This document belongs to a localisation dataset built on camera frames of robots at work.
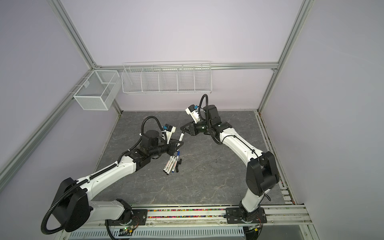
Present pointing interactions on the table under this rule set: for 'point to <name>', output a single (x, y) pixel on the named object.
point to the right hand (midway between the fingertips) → (182, 130)
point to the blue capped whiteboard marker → (175, 161)
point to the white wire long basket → (167, 77)
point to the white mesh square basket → (98, 91)
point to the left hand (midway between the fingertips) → (181, 143)
